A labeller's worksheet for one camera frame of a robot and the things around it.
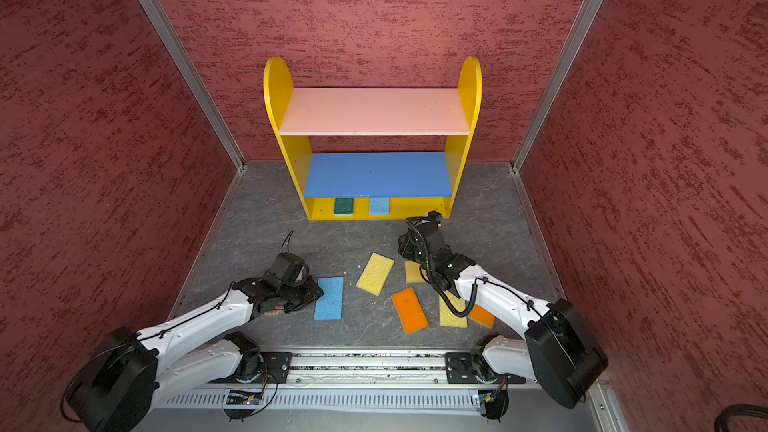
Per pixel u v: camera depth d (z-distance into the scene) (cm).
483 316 53
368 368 76
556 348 41
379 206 105
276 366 75
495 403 71
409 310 83
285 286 69
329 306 83
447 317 82
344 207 103
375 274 90
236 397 73
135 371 40
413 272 90
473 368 65
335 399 71
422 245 63
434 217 76
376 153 121
